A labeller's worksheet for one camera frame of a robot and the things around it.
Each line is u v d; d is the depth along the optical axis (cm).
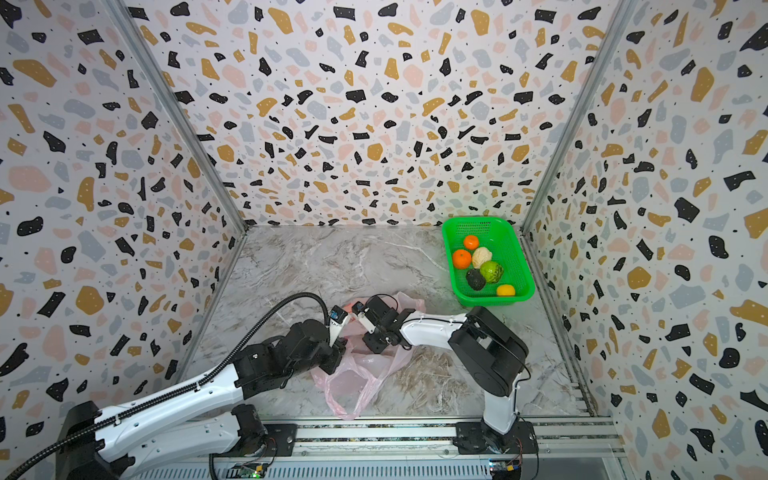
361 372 69
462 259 106
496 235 114
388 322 72
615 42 75
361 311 72
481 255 106
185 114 88
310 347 57
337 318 66
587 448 75
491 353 48
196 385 47
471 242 113
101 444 40
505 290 98
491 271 100
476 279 101
